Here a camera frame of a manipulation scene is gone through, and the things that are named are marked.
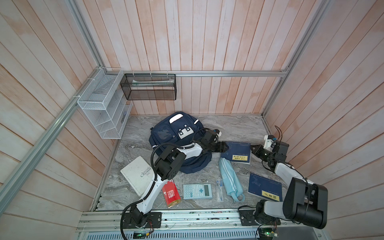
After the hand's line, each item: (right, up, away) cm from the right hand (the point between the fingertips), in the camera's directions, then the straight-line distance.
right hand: (250, 145), depth 90 cm
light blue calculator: (-35, -25, -9) cm, 43 cm away
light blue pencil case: (-14, -19, -7) cm, 25 cm away
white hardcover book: (-68, -17, -2) cm, 70 cm away
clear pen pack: (-21, -25, -8) cm, 33 cm away
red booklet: (-48, -26, -8) cm, 55 cm away
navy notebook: (-7, -4, +3) cm, 9 cm away
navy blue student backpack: (-46, +10, +12) cm, 48 cm away
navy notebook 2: (+6, -23, -6) cm, 25 cm away
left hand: (-14, -3, +6) cm, 16 cm away
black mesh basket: (-66, +40, +13) cm, 78 cm away
